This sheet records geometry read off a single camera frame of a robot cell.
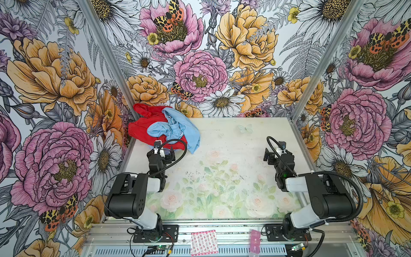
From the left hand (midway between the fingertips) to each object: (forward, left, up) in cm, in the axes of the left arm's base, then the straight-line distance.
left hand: (164, 151), depth 93 cm
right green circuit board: (-46, -64, -8) cm, 79 cm away
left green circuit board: (-45, -5, -8) cm, 46 cm away
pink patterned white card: (-44, -23, -8) cm, 50 cm away
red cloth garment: (+35, +20, -4) cm, 40 cm away
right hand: (-2, -64, 0) cm, 64 cm away
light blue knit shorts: (+18, -5, +1) cm, 19 cm away
